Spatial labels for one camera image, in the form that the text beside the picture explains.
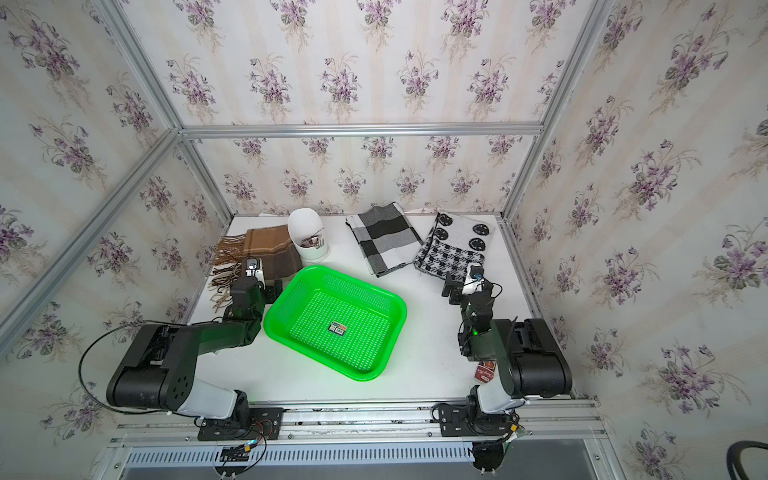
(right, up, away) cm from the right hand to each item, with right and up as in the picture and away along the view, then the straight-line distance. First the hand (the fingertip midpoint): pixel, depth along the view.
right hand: (468, 274), depth 90 cm
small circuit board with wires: (-61, -42, -19) cm, 77 cm away
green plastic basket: (-39, -14, +1) cm, 42 cm away
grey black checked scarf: (-26, +12, +21) cm, 35 cm away
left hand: (-64, -2, +3) cm, 64 cm away
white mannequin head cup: (-52, +12, +12) cm, 55 cm away
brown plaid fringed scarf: (-68, +9, +18) cm, 70 cm away
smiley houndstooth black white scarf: (0, +9, +17) cm, 19 cm away
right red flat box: (+2, -25, -10) cm, 27 cm away
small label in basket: (-40, -16, -1) cm, 43 cm away
